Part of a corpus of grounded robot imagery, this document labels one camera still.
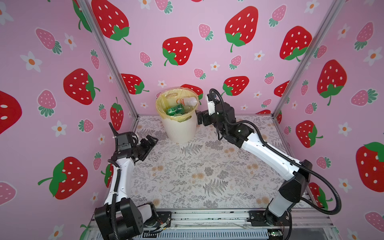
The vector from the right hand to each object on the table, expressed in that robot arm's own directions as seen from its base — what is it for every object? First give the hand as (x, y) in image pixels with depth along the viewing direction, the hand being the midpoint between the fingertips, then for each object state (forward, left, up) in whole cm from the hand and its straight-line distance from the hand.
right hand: (204, 107), depth 72 cm
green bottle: (+16, +20, -17) cm, 30 cm away
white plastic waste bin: (+2, +16, -24) cm, 29 cm away
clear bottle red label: (+13, +11, -8) cm, 19 cm away
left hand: (-12, +27, -19) cm, 35 cm away
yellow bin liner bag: (+22, +26, -12) cm, 36 cm away
